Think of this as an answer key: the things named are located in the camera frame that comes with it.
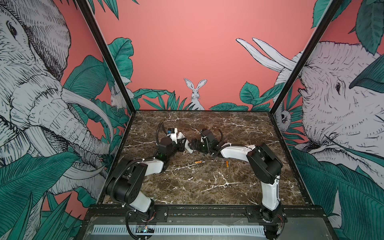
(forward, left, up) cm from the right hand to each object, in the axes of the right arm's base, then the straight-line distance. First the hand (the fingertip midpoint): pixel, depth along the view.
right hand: (189, 144), depth 92 cm
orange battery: (-9, -24, -8) cm, 27 cm away
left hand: (+2, +2, +6) cm, 6 cm away
